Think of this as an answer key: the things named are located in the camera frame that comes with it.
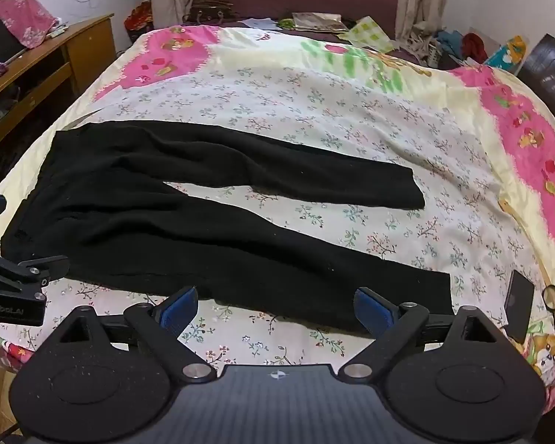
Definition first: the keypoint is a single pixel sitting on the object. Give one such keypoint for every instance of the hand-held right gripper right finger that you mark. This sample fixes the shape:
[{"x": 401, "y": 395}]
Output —
[{"x": 373, "y": 311}]

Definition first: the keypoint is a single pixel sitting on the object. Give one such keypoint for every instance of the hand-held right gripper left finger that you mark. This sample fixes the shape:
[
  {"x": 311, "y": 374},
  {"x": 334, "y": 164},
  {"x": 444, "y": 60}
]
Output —
[{"x": 181, "y": 311}]

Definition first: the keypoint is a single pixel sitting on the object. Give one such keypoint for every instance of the black pants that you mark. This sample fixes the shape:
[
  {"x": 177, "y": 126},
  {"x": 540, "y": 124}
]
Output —
[{"x": 166, "y": 222}]

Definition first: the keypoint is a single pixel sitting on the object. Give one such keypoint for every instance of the black phone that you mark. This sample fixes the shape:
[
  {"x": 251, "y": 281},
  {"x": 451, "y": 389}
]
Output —
[{"x": 519, "y": 307}]

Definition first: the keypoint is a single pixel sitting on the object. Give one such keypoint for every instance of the wooden side cabinet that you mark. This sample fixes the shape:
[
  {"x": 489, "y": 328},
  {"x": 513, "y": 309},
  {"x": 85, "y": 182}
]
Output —
[{"x": 78, "y": 51}]

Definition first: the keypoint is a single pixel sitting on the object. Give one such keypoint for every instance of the magnifying glass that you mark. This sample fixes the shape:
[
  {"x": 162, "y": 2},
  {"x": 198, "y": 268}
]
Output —
[{"x": 551, "y": 296}]

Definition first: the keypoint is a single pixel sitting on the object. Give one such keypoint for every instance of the white pen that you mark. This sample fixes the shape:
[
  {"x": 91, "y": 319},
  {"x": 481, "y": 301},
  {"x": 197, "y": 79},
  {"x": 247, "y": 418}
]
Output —
[{"x": 58, "y": 32}]

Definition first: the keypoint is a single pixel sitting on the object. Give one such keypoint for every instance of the pink floral cloth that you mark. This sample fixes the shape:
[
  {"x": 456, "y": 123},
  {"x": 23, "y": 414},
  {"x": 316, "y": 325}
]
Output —
[{"x": 23, "y": 14}]

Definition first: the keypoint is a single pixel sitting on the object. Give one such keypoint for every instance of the floral printed bed sheet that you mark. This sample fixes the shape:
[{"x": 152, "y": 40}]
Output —
[{"x": 333, "y": 115}]

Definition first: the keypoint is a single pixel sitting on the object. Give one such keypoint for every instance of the white plastic basket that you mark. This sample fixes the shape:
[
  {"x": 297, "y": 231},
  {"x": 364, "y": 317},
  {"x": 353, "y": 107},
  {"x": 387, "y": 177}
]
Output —
[{"x": 428, "y": 51}]

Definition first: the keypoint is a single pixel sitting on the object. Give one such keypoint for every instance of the blue cloth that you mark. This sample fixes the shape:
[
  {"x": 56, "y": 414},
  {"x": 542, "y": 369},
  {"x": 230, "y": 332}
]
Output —
[{"x": 451, "y": 41}]

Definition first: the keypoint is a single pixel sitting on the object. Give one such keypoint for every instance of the red cloth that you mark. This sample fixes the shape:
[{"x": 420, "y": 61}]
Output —
[{"x": 474, "y": 47}]

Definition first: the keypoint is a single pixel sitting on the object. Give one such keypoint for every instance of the brown handbag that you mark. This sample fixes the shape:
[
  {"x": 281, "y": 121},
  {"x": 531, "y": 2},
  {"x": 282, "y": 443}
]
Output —
[{"x": 210, "y": 11}]

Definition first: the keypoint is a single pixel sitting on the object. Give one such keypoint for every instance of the dark wooden board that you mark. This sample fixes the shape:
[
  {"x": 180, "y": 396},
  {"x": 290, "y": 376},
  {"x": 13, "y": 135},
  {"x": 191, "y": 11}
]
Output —
[{"x": 550, "y": 78}]

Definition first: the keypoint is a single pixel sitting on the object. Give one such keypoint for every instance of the glossy magazine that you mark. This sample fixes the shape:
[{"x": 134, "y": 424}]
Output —
[{"x": 319, "y": 21}]

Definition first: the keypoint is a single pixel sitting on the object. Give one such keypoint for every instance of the white paper sheet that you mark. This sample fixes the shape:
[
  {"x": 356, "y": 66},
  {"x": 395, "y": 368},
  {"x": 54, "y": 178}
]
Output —
[{"x": 259, "y": 23}]

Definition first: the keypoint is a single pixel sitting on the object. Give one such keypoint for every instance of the small green packet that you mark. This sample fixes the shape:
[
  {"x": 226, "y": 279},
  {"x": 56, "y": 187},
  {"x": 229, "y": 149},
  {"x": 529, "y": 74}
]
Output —
[{"x": 286, "y": 23}]

